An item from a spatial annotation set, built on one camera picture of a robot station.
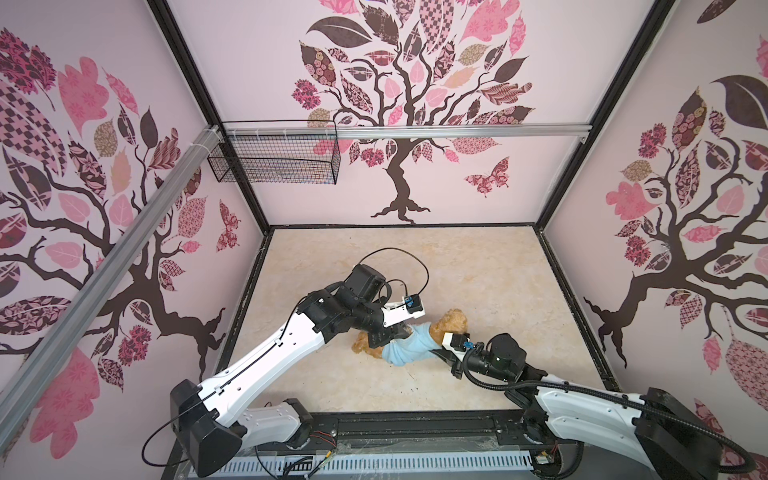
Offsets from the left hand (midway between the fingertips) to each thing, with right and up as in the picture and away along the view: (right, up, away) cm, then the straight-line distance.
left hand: (400, 331), depth 70 cm
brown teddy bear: (+12, +3, -1) cm, 12 cm away
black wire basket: (-49, +58, +52) cm, 92 cm away
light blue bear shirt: (+4, -3, 0) cm, 5 cm away
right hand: (+8, -3, +5) cm, 10 cm away
